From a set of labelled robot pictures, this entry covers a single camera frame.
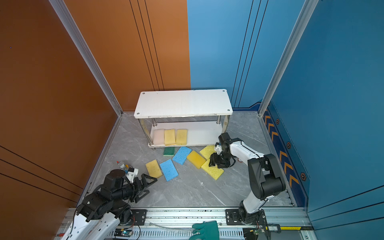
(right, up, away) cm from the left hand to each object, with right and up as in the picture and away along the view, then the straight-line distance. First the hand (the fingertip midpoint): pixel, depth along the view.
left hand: (154, 184), depth 71 cm
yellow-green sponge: (+27, +11, +26) cm, 39 cm away
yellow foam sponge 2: (-6, +2, +17) cm, 18 cm away
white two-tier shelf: (+24, +34, +2) cm, 42 cm away
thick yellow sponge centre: (+21, +7, +21) cm, 30 cm away
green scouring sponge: (+2, +11, +25) cm, 27 cm away
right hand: (+30, +4, +17) cm, 35 cm away
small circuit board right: (+46, -24, -1) cm, 52 cm away
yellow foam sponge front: (+3, +21, +23) cm, 31 cm away
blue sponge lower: (+4, +2, +17) cm, 17 cm away
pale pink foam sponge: (-4, +21, +24) cm, 32 cm away
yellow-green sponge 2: (+31, +1, +16) cm, 35 cm away
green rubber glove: (+26, -21, -2) cm, 33 cm away
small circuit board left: (-15, -23, 0) cm, 28 cm away
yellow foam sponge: (+11, +21, +24) cm, 34 cm away
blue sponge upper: (+10, +9, +23) cm, 26 cm away
